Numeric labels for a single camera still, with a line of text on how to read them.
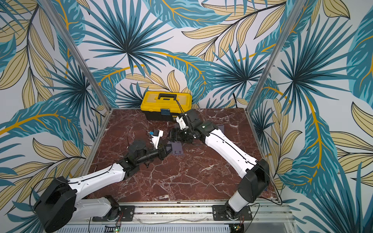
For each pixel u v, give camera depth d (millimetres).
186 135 639
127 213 732
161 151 665
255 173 427
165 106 998
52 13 692
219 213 733
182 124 698
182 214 747
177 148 722
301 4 676
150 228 702
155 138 685
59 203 400
